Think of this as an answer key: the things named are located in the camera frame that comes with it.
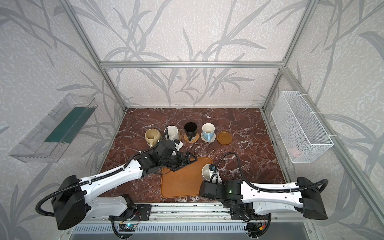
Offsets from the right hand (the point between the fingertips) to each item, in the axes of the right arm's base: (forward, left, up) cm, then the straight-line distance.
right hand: (209, 182), depth 77 cm
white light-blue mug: (+34, 0, 0) cm, 34 cm away
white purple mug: (+5, +2, 0) cm, 5 cm away
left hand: (+9, +8, +9) cm, 15 cm away
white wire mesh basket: (+10, -38, +28) cm, 48 cm away
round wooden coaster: (+31, -12, -7) cm, 34 cm away
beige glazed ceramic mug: (+31, +37, -3) cm, 48 cm away
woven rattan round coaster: (+29, +10, -6) cm, 32 cm away
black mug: (+33, +11, +2) cm, 35 cm away
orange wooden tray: (+2, +14, -8) cm, 16 cm away
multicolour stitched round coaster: (+29, +1, -6) cm, 29 cm away
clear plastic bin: (+9, +69, +26) cm, 75 cm away
